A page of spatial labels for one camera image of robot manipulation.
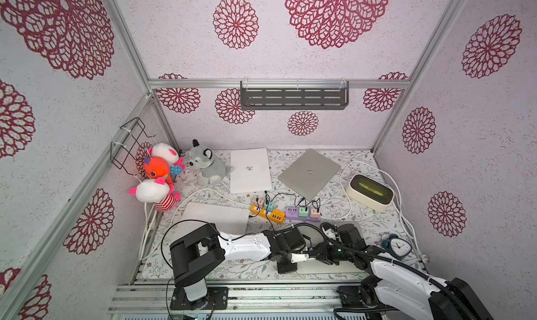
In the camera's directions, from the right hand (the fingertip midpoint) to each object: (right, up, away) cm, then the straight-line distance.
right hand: (308, 253), depth 81 cm
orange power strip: (-12, +12, +11) cm, 20 cm away
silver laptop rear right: (+6, +31, +28) cm, 42 cm away
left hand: (-7, -4, +1) cm, 8 cm away
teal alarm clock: (+35, +3, +1) cm, 35 cm away
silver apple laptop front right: (-1, +14, -15) cm, 20 cm away
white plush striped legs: (-58, +24, -2) cm, 63 cm away
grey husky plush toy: (-44, +33, +18) cm, 58 cm away
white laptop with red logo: (-24, +33, +31) cm, 51 cm away
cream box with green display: (+32, +22, +16) cm, 42 cm away
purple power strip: (-5, +13, +11) cm, 18 cm away
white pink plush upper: (-60, +40, +13) cm, 73 cm away
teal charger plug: (-15, +17, +8) cm, 24 cm away
